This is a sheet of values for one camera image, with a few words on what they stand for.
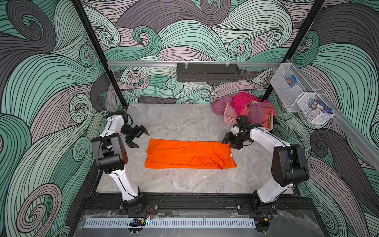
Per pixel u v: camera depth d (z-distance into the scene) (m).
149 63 1.80
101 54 0.88
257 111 1.07
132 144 0.81
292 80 0.83
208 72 0.95
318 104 0.66
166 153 0.90
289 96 0.84
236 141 0.79
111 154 0.52
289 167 0.47
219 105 1.18
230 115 1.08
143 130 0.82
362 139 0.53
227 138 0.82
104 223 0.70
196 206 0.75
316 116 0.63
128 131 0.76
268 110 1.07
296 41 0.83
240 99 1.09
